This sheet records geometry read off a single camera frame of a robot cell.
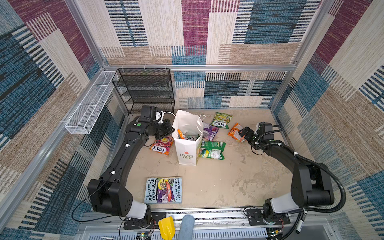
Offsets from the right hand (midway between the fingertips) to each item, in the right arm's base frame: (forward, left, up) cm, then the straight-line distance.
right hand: (243, 136), depth 92 cm
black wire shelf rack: (+38, +60, +10) cm, 72 cm away
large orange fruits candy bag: (-4, +37, +10) cm, 38 cm away
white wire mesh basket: (+13, +96, +8) cm, 97 cm away
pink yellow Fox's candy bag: (0, +49, -6) cm, 50 cm away
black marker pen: (-45, -19, -10) cm, 49 cm away
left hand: (-3, +39, +15) cm, 42 cm away
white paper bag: (+9, +34, -5) cm, 36 cm away
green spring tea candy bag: (-4, +18, -7) cm, 20 cm away
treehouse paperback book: (-27, +47, -8) cm, 55 cm away
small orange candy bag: (+8, +3, -7) cm, 11 cm away
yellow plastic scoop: (-44, +44, -9) cm, 63 cm away
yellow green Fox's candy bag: (+20, +10, -7) cm, 23 cm away
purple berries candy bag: (+10, +19, -8) cm, 23 cm away
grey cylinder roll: (-45, +35, -6) cm, 57 cm away
